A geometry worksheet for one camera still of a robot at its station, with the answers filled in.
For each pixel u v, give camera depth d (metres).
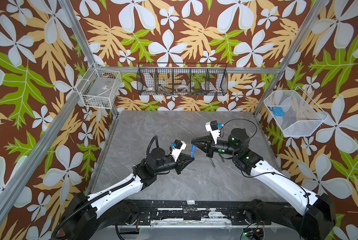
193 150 0.67
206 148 0.62
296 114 0.82
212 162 0.93
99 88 0.86
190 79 0.91
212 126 0.58
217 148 0.60
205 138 0.63
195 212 0.77
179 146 0.63
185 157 0.68
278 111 0.85
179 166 0.62
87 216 0.39
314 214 0.38
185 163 0.69
